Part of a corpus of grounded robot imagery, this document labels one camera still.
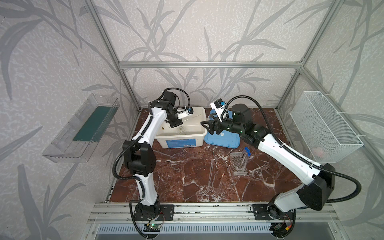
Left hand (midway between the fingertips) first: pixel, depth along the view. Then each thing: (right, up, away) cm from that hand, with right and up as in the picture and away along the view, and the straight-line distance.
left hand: (180, 114), depth 89 cm
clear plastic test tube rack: (+36, -30, +2) cm, 47 cm away
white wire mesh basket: (+66, -10, -27) cm, 72 cm away
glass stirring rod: (+7, -2, -8) cm, 11 cm away
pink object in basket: (+70, -19, -17) cm, 75 cm away
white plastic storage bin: (+6, -12, -5) cm, 14 cm away
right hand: (+16, 0, -18) cm, 24 cm away
